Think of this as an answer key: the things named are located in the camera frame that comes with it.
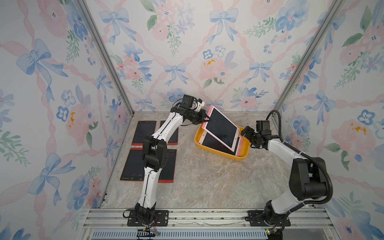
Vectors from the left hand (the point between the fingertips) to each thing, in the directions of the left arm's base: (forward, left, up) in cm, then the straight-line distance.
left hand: (212, 118), depth 89 cm
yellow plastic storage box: (-10, -22, -19) cm, 31 cm away
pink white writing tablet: (-1, -7, -10) cm, 12 cm away
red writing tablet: (-2, +25, -20) cm, 32 cm away
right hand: (+1, -23, -11) cm, 25 cm away
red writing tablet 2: (-25, +27, -24) cm, 44 cm away
